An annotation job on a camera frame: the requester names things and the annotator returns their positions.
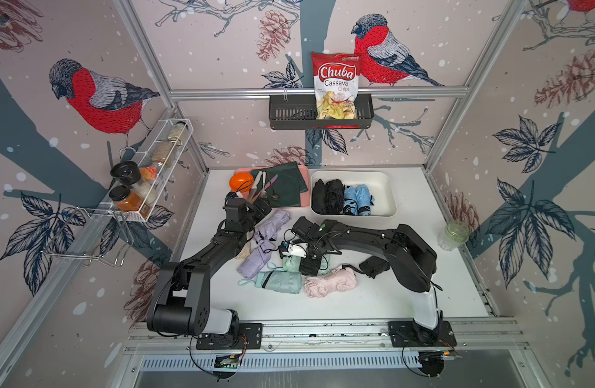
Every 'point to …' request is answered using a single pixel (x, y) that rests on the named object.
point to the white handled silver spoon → (263, 192)
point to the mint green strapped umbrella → (289, 282)
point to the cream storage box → (381, 184)
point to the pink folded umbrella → (340, 279)
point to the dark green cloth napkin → (284, 184)
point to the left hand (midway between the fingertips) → (268, 200)
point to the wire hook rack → (91, 236)
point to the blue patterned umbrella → (350, 203)
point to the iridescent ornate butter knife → (274, 179)
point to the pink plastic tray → (305, 172)
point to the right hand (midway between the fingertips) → (306, 259)
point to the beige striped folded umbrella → (244, 252)
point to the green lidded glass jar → (455, 234)
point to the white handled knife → (255, 185)
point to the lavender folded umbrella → (264, 242)
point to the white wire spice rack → (158, 157)
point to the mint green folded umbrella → (291, 264)
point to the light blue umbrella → (365, 200)
